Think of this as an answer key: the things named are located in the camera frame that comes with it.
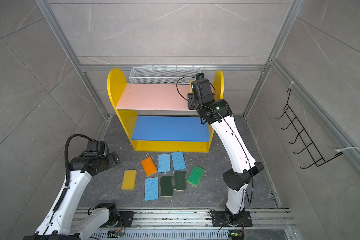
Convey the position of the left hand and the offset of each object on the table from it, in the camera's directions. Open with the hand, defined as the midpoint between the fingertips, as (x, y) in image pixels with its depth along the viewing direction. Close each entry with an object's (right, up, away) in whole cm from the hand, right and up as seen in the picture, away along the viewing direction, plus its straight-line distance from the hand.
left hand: (109, 158), depth 77 cm
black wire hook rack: (+95, +4, -16) cm, 96 cm away
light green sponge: (+46, -12, +9) cm, 49 cm away
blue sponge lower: (+21, -18, +5) cm, 28 cm away
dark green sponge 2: (+37, -15, +7) cm, 41 cm away
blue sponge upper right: (+36, -5, +16) cm, 40 cm away
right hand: (+45, +32, -6) cm, 56 cm away
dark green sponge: (+30, -19, +5) cm, 36 cm away
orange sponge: (+18, -8, +14) cm, 24 cm away
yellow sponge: (+7, -15, +9) cm, 18 cm away
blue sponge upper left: (+27, -6, +16) cm, 32 cm away
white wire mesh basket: (+26, +51, +21) cm, 61 cm away
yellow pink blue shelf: (+18, +27, +45) cm, 55 cm away
